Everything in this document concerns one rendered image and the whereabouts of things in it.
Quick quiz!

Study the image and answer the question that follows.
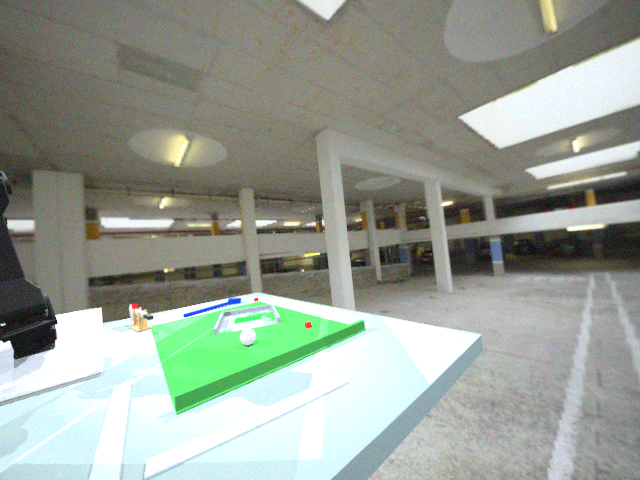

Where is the white golf ball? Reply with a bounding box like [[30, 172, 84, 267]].
[[240, 328, 256, 345]]

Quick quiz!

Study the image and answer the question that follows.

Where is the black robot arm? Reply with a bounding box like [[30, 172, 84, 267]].
[[0, 171, 58, 359]]

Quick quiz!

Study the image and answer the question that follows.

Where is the blue golf putter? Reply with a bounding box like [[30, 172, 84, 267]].
[[183, 298, 241, 317]]

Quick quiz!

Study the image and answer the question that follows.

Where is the green flat mat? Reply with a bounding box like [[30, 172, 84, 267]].
[[151, 302, 367, 415]]

